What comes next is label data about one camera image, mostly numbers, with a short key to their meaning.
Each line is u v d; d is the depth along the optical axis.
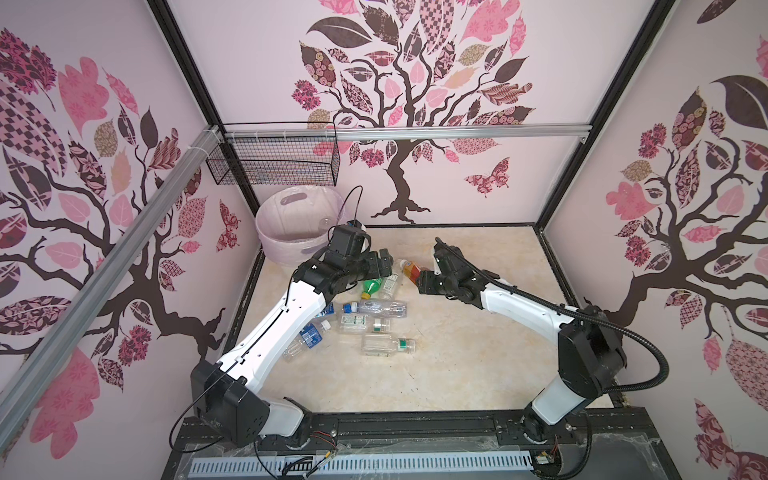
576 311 0.48
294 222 0.98
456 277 0.67
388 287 0.95
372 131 0.93
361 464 0.70
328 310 0.90
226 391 0.38
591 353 0.45
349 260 0.57
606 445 0.72
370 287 0.97
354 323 0.87
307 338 0.85
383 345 0.89
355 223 0.67
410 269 0.89
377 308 0.94
